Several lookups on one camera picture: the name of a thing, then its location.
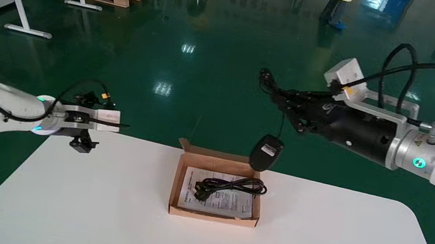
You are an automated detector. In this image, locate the silver camera bracket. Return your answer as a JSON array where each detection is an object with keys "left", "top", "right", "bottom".
[
  {"left": 59, "top": 102, "right": 100, "bottom": 131},
  {"left": 338, "top": 84, "right": 422, "bottom": 129}
]

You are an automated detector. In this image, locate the silver right camera bracket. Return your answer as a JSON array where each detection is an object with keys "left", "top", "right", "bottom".
[{"left": 338, "top": 84, "right": 422, "bottom": 129}]

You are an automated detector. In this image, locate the thick black power cord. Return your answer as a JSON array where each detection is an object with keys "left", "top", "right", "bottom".
[{"left": 191, "top": 168, "right": 270, "bottom": 213}]

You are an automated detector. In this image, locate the printed paper manual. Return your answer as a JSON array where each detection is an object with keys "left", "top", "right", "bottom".
[{"left": 177, "top": 166, "right": 259, "bottom": 222}]

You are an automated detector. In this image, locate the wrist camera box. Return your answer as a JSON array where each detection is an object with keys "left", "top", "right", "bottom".
[
  {"left": 94, "top": 107, "right": 122, "bottom": 134},
  {"left": 319, "top": 53, "right": 368, "bottom": 105}
]

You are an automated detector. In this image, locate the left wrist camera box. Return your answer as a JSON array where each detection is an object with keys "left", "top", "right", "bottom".
[{"left": 94, "top": 107, "right": 122, "bottom": 134}]

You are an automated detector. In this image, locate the black mouse with cable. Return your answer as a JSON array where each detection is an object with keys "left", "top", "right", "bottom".
[{"left": 242, "top": 67, "right": 298, "bottom": 176}]

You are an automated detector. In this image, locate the silver left camera bracket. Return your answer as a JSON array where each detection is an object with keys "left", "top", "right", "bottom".
[{"left": 59, "top": 102, "right": 100, "bottom": 131}]

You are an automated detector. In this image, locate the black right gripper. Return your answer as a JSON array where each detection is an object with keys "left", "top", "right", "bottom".
[{"left": 265, "top": 83, "right": 401, "bottom": 167}]

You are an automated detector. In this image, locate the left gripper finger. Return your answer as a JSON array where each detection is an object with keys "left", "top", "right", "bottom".
[
  {"left": 73, "top": 88, "right": 112, "bottom": 109},
  {"left": 67, "top": 129, "right": 102, "bottom": 156}
]

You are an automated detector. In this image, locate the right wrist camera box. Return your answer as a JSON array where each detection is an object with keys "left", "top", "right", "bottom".
[{"left": 319, "top": 53, "right": 368, "bottom": 105}]

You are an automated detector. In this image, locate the open cardboard storage box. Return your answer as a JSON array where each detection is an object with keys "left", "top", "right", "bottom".
[{"left": 165, "top": 137, "right": 272, "bottom": 231}]

